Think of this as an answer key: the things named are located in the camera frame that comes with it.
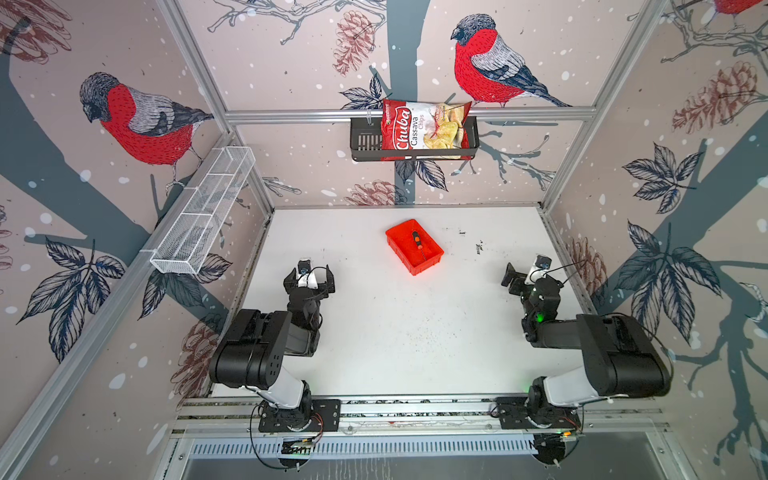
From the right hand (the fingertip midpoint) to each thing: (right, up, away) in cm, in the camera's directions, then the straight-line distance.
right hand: (523, 270), depth 90 cm
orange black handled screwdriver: (-32, +10, +18) cm, 38 cm away
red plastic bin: (-37, +9, +16) cm, 42 cm away
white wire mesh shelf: (-92, +18, -13) cm, 94 cm away
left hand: (-66, +1, -2) cm, 66 cm away
